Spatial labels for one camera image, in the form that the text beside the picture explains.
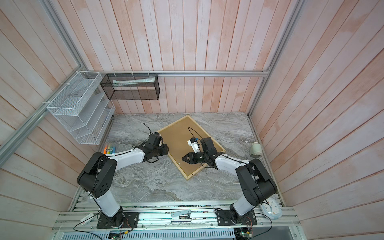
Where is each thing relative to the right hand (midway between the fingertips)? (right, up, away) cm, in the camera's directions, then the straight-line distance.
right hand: (184, 158), depth 87 cm
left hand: (-12, +3, +8) cm, 15 cm away
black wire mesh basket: (-38, +48, +17) cm, 63 cm away
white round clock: (+46, -24, -12) cm, 53 cm away
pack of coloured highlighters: (-50, +4, +11) cm, 52 cm away
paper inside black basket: (-38, +46, +3) cm, 60 cm away
